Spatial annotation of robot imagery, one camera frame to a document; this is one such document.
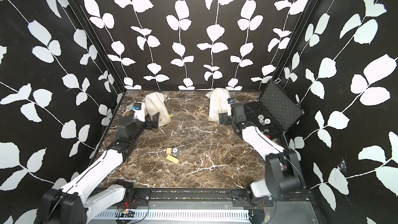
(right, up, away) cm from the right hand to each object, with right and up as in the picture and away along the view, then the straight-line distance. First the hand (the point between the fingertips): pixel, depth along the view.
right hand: (227, 110), depth 91 cm
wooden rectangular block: (-32, -27, -5) cm, 42 cm away
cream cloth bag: (-53, 0, -10) cm, 54 cm away
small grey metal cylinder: (-29, -23, -7) cm, 38 cm away
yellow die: (-37, -4, +15) cm, 41 cm away
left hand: (-41, +1, -10) cm, 43 cm away
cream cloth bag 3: (-3, +4, +17) cm, 18 cm away
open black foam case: (+33, 0, +6) cm, 33 cm away
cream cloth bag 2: (-48, +4, +15) cm, 50 cm away
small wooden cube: (-34, -23, -3) cm, 41 cm away
